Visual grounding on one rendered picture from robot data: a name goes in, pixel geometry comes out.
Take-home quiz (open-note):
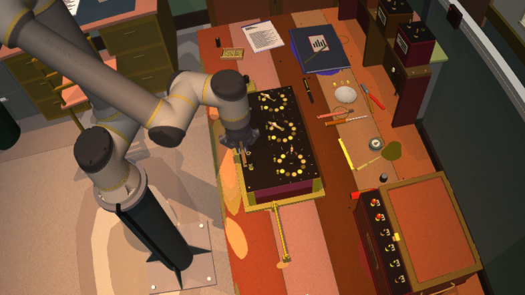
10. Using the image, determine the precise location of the orange handled screwdriver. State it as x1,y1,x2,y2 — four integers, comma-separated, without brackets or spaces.
325,115,369,127

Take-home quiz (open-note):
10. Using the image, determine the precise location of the dark green drum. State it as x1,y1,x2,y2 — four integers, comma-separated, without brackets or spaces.
0,100,22,152

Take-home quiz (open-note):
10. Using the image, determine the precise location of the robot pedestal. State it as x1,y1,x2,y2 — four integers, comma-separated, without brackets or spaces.
114,185,218,295

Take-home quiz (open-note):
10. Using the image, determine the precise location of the blue notebook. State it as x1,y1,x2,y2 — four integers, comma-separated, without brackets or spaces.
288,23,352,75

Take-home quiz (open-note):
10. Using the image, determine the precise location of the orange handled tool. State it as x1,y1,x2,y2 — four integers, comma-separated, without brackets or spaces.
360,84,375,115

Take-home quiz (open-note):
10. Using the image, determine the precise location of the white round dome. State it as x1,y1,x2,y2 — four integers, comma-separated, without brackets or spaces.
334,85,357,105

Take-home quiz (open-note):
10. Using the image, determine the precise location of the small brass parts tray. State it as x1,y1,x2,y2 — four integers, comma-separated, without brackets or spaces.
220,47,245,61

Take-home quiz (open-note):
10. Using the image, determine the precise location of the black pen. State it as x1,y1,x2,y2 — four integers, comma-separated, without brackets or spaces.
303,77,315,105

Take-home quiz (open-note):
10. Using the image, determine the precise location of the pink handled tool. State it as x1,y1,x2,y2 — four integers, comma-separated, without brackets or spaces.
316,108,355,120

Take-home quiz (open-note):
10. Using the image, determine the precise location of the dark red battery box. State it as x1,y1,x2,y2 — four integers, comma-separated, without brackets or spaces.
393,20,437,69
375,0,414,40

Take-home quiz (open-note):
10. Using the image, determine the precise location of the black wall box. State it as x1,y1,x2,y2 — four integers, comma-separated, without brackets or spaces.
446,3,464,30

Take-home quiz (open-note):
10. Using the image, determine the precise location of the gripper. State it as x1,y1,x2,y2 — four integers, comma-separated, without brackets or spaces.
218,123,260,170

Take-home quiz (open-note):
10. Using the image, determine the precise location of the red handled tool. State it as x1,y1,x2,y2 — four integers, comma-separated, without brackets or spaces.
360,83,387,111

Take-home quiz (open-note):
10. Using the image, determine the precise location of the pink seat chair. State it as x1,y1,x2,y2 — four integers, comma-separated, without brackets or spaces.
51,57,121,133

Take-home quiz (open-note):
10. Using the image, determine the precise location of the yellow drawer desk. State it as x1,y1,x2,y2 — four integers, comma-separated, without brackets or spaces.
0,0,180,122

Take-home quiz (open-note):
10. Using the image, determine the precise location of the black decade box body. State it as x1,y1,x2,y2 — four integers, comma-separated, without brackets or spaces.
235,85,321,205

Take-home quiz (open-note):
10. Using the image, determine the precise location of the green pencil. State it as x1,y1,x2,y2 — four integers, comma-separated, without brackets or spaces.
303,44,329,65

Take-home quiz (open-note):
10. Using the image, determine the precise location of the yellow thin strip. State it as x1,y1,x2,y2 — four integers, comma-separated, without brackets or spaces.
355,156,383,172

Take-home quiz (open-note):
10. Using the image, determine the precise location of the brown instrument case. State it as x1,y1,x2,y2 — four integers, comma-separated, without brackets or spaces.
352,170,484,295

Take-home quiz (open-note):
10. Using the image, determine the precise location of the yellow braided lead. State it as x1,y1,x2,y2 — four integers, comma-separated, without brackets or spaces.
271,200,293,264

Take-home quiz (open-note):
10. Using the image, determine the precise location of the red tab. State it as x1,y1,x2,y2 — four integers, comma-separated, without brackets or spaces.
349,188,377,201

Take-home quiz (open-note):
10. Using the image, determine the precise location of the yellow ruler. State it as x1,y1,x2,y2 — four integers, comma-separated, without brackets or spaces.
337,137,355,172

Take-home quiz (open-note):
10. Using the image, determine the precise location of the white wall rail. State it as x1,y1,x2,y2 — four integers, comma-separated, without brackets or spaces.
436,0,525,112

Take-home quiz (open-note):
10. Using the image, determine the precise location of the brown shelf unit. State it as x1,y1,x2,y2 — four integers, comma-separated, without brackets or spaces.
337,0,449,129

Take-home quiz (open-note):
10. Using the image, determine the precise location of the white printed paper sheet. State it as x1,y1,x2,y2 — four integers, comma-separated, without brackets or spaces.
240,19,285,55

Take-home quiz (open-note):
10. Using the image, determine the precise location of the yellow base tray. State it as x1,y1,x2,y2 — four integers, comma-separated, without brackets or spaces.
230,147,327,214

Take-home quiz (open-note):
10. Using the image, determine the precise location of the grey filing cabinet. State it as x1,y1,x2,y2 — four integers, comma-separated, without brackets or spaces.
0,61,41,122

